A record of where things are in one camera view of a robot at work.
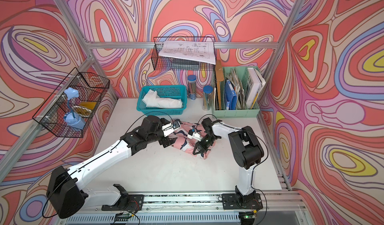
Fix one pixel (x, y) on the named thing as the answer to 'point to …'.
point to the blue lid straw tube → (207, 99)
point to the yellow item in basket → (85, 108)
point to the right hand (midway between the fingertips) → (197, 155)
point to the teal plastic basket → (176, 91)
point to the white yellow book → (254, 82)
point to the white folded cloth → (152, 100)
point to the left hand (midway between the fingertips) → (172, 128)
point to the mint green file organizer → (241, 72)
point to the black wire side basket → (66, 112)
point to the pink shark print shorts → (183, 142)
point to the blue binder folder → (230, 96)
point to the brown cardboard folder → (219, 77)
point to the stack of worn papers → (241, 103)
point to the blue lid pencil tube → (192, 87)
